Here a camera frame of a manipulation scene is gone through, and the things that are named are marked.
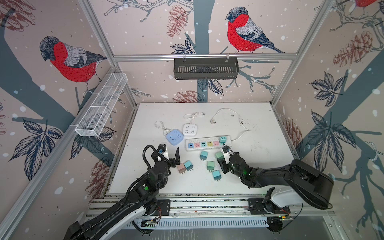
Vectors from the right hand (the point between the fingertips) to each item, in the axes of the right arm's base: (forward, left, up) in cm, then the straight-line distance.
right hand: (219, 159), depth 88 cm
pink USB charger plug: (-7, +22, 0) cm, 23 cm away
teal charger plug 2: (+11, -2, +4) cm, 12 cm away
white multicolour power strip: (+10, +5, +1) cm, 11 cm away
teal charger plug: (+2, +10, 0) cm, 10 cm away
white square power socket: (+21, +19, +1) cm, 29 cm away
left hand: (-2, +27, +16) cm, 32 cm away
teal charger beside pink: (-5, +18, +1) cm, 19 cm away
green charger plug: (+1, 0, +3) cm, 4 cm away
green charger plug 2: (-4, +5, -2) cm, 7 cm away
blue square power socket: (+14, +29, +2) cm, 32 cm away
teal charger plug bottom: (-9, +2, -1) cm, 10 cm away
